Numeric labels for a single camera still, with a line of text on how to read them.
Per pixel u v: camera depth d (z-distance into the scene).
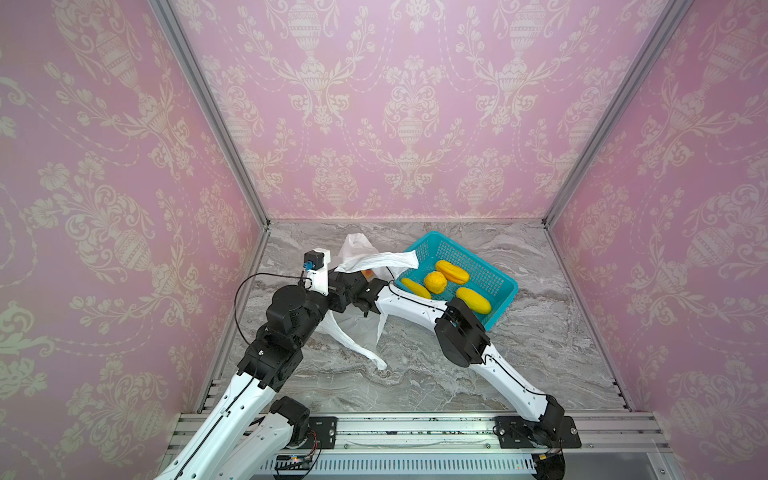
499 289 0.95
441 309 0.62
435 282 0.96
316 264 0.55
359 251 0.77
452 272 1.00
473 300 0.95
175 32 0.72
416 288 0.97
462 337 0.62
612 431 0.76
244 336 0.53
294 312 0.48
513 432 0.73
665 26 0.70
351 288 0.76
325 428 0.75
